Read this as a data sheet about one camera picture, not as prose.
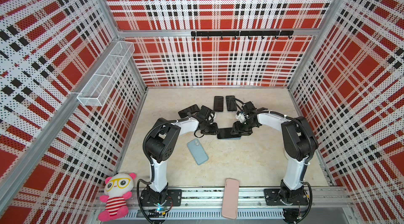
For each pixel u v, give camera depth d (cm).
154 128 51
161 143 51
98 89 93
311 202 69
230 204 71
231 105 116
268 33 88
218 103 112
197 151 90
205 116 80
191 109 112
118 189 70
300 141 51
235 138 92
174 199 74
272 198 72
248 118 75
